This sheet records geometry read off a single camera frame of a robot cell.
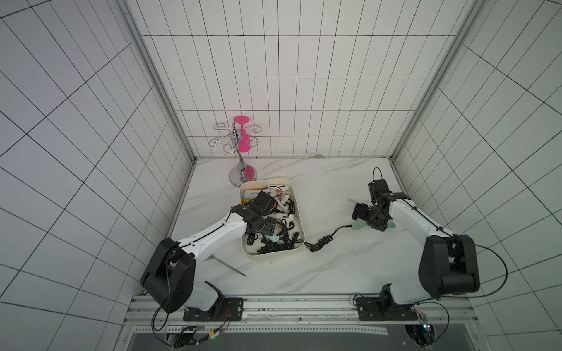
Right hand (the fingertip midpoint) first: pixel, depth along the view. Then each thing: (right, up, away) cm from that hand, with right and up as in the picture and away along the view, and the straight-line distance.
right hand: (354, 218), depth 90 cm
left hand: (-39, -3, -4) cm, 40 cm away
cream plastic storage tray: (-27, -7, +2) cm, 28 cm away
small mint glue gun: (-33, -7, -5) cm, 35 cm away
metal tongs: (-59, -15, -4) cm, 61 cm away
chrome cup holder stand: (-51, +18, +21) cm, 58 cm away
